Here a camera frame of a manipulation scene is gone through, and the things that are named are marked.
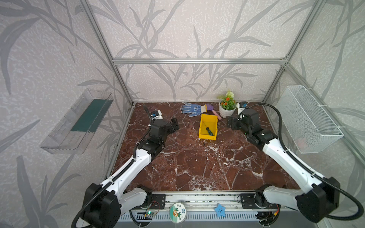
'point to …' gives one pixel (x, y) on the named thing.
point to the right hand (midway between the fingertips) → (234, 116)
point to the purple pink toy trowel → (209, 107)
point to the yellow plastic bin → (209, 121)
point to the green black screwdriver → (209, 131)
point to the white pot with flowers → (227, 106)
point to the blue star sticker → (220, 210)
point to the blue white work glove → (196, 110)
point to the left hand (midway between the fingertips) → (171, 120)
